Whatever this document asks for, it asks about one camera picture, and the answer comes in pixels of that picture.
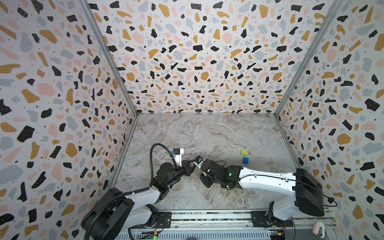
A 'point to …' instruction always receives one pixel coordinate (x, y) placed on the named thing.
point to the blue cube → (245, 160)
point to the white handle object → (318, 228)
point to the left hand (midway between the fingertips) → (198, 160)
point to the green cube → (244, 153)
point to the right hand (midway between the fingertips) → (199, 172)
